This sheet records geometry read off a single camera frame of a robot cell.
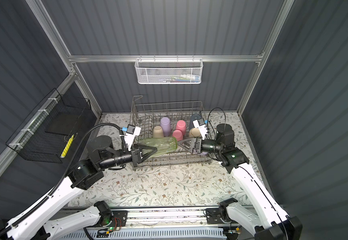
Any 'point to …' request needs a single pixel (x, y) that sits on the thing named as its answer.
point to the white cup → (194, 132)
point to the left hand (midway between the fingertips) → (157, 150)
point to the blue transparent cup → (194, 117)
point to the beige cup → (158, 132)
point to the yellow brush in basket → (67, 147)
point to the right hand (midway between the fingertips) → (183, 145)
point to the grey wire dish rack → (147, 115)
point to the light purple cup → (165, 123)
